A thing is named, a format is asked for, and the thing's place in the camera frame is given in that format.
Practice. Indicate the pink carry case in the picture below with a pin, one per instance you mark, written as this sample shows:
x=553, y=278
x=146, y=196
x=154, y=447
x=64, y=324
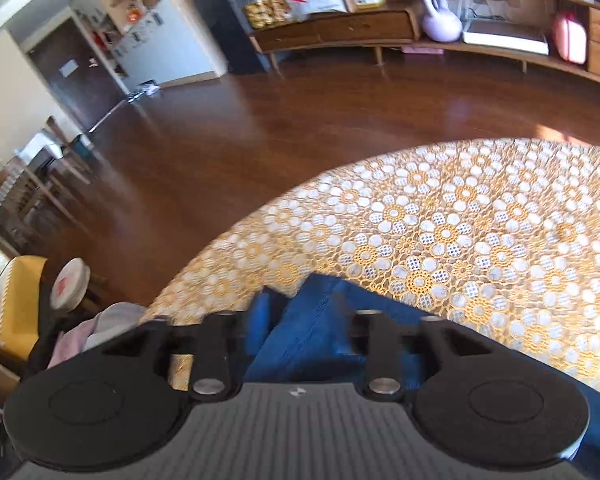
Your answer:
x=570, y=40

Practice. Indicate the round white stool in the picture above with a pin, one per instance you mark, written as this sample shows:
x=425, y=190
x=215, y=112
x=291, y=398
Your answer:
x=70, y=285

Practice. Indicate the wooden dining chair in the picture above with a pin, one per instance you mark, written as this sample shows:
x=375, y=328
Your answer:
x=60, y=150
x=35, y=195

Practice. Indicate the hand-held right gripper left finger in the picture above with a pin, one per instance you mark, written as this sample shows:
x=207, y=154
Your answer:
x=257, y=330

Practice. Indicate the yellow cushioned stool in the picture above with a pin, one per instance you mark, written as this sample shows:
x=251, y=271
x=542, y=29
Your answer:
x=22, y=305

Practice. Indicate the flat white box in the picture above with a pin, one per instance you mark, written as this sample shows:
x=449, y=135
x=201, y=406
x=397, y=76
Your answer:
x=505, y=37

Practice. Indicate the clear snack jar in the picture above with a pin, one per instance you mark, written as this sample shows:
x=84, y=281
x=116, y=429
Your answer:
x=267, y=12

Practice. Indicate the pile of pink clothes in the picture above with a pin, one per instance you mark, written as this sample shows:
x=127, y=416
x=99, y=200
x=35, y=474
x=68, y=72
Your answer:
x=100, y=325

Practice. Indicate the wooden television cabinet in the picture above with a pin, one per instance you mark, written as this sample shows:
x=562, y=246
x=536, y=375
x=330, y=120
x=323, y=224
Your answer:
x=360, y=27

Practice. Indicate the navy blue garment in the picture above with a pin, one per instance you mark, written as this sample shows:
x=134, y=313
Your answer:
x=310, y=320

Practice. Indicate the small white yellow box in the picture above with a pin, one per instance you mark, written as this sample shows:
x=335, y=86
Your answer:
x=367, y=1

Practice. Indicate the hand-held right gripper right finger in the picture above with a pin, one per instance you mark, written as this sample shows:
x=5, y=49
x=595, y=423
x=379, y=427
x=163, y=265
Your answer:
x=367, y=332

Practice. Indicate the dark wooden door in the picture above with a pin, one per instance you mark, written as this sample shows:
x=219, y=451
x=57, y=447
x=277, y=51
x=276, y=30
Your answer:
x=65, y=85

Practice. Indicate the black dispenser cabinet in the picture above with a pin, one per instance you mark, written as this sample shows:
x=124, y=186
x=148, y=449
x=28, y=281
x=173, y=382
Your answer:
x=235, y=45

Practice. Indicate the purple kettlebell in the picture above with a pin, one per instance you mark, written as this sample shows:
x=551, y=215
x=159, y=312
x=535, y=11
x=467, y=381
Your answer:
x=440, y=22

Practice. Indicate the pair of shoes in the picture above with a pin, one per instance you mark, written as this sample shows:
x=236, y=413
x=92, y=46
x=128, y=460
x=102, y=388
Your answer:
x=145, y=91

